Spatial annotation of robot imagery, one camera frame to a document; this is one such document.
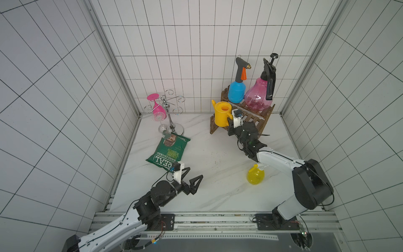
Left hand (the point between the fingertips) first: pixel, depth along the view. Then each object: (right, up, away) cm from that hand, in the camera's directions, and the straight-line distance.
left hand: (193, 174), depth 75 cm
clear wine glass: (-18, +23, +12) cm, 32 cm away
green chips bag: (-16, +8, +17) cm, 25 cm away
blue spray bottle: (+23, +44, +8) cm, 50 cm away
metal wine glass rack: (-13, +22, +34) cm, 43 cm away
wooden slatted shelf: (+40, +28, +20) cm, 53 cm away
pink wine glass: (-22, +33, +19) cm, 44 cm away
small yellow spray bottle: (+34, -4, +10) cm, 36 cm away
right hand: (+16, +29, +9) cm, 34 cm away
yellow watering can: (+15, +31, +7) cm, 35 cm away
